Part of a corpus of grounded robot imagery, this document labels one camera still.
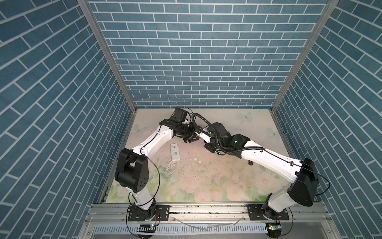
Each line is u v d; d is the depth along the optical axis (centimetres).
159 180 45
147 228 72
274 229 74
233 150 54
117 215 74
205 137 67
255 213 74
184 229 77
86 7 70
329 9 71
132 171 45
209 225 71
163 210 74
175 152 94
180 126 70
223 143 58
